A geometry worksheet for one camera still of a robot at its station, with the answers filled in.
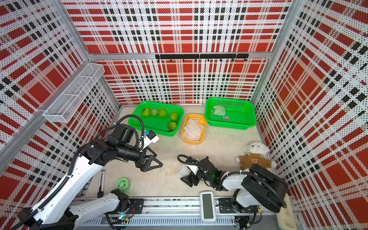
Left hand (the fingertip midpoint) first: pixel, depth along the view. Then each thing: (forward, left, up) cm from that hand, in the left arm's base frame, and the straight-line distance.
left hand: (158, 160), depth 63 cm
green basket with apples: (+45, +8, -25) cm, 52 cm away
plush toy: (+12, -53, -18) cm, 57 cm away
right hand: (+2, -12, -24) cm, 27 cm away
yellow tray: (+32, -16, -20) cm, 41 cm away
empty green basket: (+52, -47, -28) cm, 75 cm away
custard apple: (+34, 0, -21) cm, 40 cm away
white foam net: (+48, -35, -20) cm, 62 cm away
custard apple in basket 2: (+46, +8, -20) cm, 51 cm away
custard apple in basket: (+49, +21, -22) cm, 58 cm away
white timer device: (-15, -23, -23) cm, 36 cm away
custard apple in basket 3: (+44, -1, -22) cm, 49 cm away
